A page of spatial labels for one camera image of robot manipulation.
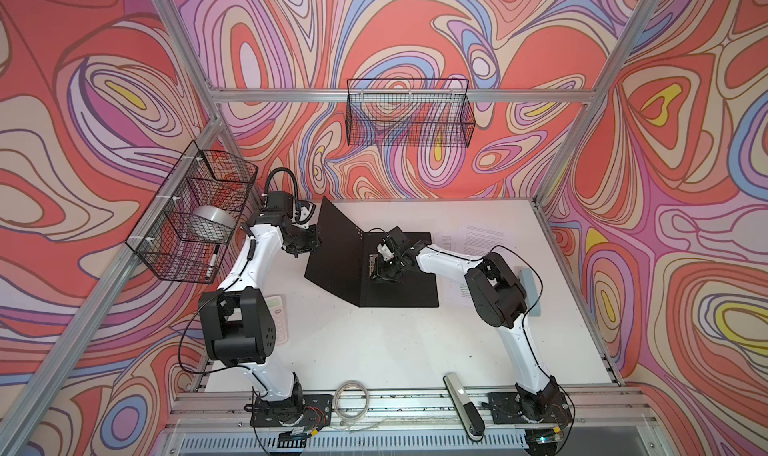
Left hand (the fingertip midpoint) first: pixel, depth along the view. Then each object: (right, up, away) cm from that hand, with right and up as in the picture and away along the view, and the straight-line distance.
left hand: (323, 240), depth 88 cm
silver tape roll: (-24, +6, -16) cm, 29 cm away
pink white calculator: (-14, -20, +1) cm, 25 cm away
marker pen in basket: (-24, -5, -15) cm, 29 cm away
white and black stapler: (+38, -40, -19) cm, 59 cm away
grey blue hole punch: (+63, -15, +2) cm, 65 cm away
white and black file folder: (+3, -9, +13) cm, 16 cm away
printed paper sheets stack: (+50, -1, +20) cm, 54 cm away
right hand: (+15, -14, +8) cm, 22 cm away
